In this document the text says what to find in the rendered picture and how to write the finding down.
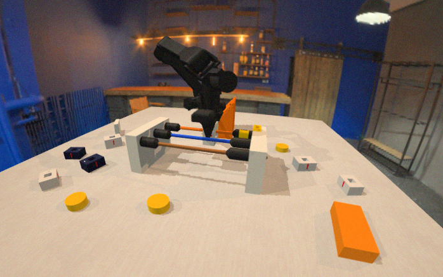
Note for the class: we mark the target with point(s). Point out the yellow short cylinder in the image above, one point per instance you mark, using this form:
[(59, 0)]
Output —
[(282, 148), (158, 204), (76, 201)]

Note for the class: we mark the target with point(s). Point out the small white block with red arrow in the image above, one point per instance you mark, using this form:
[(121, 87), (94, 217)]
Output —
[(112, 141)]

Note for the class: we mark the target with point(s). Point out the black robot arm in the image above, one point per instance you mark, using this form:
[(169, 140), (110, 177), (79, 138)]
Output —
[(188, 62)]

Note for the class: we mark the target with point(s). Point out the white square block with rectangular hole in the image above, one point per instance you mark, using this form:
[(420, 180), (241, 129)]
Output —
[(49, 179)]

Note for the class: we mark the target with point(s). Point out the small white block with square hole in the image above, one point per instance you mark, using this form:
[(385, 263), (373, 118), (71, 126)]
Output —
[(350, 185)]

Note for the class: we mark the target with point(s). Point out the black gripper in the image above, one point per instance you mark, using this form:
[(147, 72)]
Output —
[(210, 112)]

